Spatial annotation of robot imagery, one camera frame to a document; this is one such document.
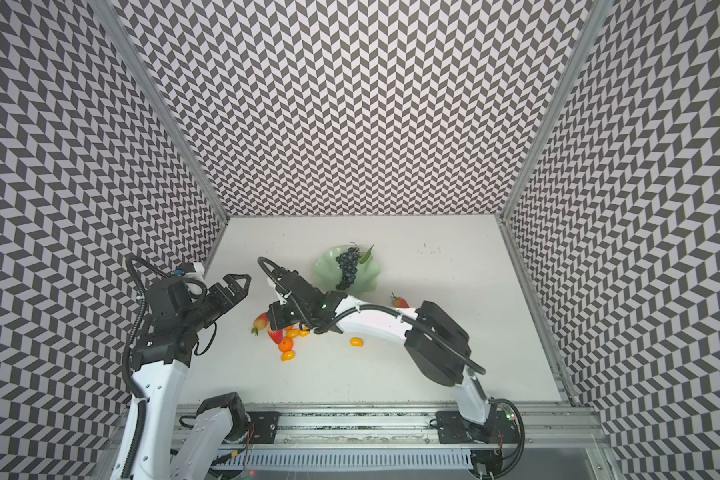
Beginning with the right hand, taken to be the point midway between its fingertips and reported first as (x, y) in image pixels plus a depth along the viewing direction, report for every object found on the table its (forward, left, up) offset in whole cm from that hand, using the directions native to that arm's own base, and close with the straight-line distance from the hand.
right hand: (269, 319), depth 78 cm
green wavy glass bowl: (+23, -11, -12) cm, 28 cm away
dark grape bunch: (+22, -19, -6) cm, 30 cm away
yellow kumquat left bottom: (-5, -3, -12) cm, 14 cm away
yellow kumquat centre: (-1, -22, -13) cm, 26 cm away
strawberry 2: (+10, -35, -10) cm, 38 cm away
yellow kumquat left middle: (+1, -3, -11) cm, 11 cm away
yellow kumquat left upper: (+1, -7, -11) cm, 13 cm away
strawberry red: (-4, -2, -1) cm, 5 cm away
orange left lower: (-3, -2, -10) cm, 11 cm away
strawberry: (+4, +7, -11) cm, 13 cm away
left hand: (+5, +6, +8) cm, 11 cm away
